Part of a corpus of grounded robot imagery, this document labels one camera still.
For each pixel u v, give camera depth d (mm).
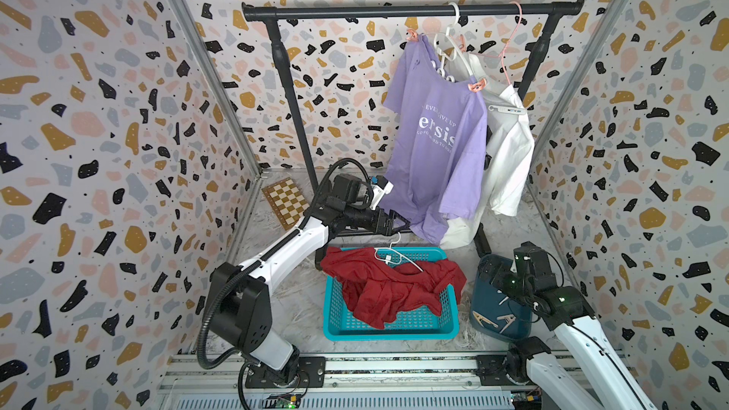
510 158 674
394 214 702
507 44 876
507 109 615
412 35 672
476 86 548
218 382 727
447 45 875
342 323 816
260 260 461
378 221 702
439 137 744
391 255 843
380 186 726
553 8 550
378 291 791
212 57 873
